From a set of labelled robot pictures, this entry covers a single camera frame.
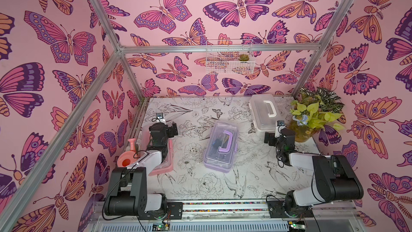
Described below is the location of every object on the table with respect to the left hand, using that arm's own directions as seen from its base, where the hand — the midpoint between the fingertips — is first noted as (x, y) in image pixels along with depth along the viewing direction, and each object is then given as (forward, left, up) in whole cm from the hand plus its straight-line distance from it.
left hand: (167, 122), depth 91 cm
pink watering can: (-21, +16, 0) cm, 27 cm away
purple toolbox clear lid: (-14, -31, -2) cm, 34 cm away
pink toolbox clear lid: (-23, -2, -6) cm, 24 cm away
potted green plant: (0, -78, +12) cm, 79 cm away
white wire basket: (+39, -36, +14) cm, 55 cm away
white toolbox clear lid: (+10, -58, -3) cm, 59 cm away
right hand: (-2, -64, -6) cm, 64 cm away
